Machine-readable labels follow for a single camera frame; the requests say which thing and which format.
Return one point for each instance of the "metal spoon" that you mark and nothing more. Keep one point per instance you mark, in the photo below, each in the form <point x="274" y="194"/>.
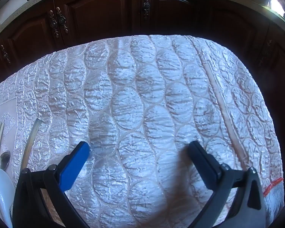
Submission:
<point x="3" y="159"/>

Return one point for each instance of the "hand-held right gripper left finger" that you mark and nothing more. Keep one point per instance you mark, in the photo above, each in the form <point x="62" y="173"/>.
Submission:
<point x="73" y="168"/>

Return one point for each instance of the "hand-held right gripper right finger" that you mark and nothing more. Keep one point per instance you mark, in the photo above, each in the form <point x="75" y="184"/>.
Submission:
<point x="204" y="163"/>

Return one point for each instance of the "dark wooden base cabinets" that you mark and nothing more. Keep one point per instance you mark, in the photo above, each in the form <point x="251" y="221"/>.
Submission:
<point x="97" y="11"/>

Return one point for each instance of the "quilted white tablecloth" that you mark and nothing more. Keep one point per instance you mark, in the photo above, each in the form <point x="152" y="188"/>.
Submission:
<point x="142" y="99"/>

